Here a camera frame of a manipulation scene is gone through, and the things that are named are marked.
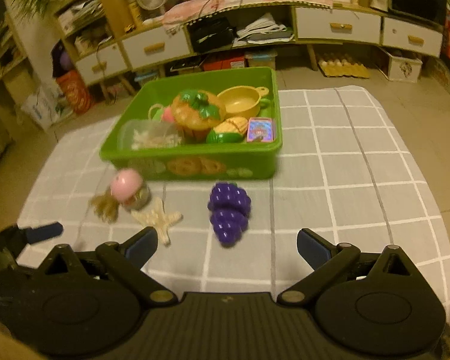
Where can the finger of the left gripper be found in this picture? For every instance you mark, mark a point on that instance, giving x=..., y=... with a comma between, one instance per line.
x=30, y=236

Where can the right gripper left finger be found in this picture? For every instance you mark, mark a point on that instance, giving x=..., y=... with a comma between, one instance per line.
x=125, y=261

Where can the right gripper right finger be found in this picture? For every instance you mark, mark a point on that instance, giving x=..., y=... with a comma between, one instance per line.
x=330, y=263

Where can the pink perforated ball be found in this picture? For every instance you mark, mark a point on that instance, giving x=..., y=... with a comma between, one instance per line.
x=130, y=190

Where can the purple toy grapes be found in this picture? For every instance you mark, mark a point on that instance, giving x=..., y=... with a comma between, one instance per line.
x=229, y=208

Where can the pink cartoon card pack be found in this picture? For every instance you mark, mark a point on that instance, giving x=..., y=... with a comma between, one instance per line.
x=260, y=130

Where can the orange toy pumpkin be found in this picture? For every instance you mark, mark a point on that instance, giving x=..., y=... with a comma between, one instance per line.
x=196, y=112

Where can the yellow toy pot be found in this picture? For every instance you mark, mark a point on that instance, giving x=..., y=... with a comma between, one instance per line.
x=244, y=101

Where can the white starfish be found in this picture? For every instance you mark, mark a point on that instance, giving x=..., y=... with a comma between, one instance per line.
x=156, y=217

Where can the brown toy piece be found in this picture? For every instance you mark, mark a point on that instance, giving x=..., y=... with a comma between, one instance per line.
x=105, y=207

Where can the grey checked table cloth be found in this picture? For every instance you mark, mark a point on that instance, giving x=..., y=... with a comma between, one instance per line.
x=343, y=171

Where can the clear cotton swab box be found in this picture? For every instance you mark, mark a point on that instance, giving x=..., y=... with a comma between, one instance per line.
x=141, y=134

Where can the orange round tin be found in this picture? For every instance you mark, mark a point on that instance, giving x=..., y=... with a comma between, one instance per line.
x=75, y=91

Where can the toy corn cob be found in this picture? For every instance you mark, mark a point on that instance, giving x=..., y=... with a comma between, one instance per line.
x=231, y=130

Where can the green plastic bin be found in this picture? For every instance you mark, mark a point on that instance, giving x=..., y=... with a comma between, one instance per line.
x=200, y=161

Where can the egg carton tray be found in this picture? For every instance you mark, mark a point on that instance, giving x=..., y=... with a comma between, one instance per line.
x=341, y=65

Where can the white patterned storage box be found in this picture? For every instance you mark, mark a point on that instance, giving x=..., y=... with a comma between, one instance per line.
x=399, y=65

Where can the clear storage box blue lid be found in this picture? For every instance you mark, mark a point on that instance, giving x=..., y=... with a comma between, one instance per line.
x=265, y=58

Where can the wooden tv cabinet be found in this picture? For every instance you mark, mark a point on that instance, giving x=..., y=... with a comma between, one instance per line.
x=160, y=43

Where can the red cardboard box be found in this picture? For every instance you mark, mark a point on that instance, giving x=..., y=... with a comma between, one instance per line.
x=223, y=61

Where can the wooden shelf unit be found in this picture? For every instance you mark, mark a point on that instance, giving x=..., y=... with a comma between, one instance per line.
x=92, y=32

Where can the stack of papers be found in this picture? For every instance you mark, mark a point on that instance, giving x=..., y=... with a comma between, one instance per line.
x=264, y=30

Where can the black bag on shelf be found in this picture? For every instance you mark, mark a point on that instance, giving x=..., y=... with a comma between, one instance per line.
x=211, y=33

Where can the pink checked cloth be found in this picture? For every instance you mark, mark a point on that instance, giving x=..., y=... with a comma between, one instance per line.
x=192, y=11

